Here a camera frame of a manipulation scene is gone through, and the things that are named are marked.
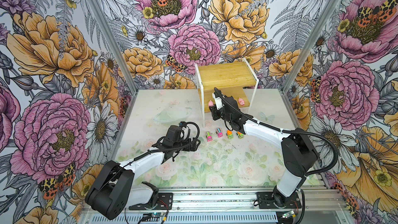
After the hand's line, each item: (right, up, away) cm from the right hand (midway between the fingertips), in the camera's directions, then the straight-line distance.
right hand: (211, 110), depth 89 cm
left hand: (-11, -19, -1) cm, 22 cm away
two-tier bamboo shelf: (+11, +18, -6) cm, 22 cm away
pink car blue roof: (+5, -15, +7) cm, 17 cm away
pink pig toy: (-1, +4, -1) cm, 4 cm away
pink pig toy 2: (+17, +5, +2) cm, 18 cm away
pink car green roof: (-1, -16, +5) cm, 17 cm away
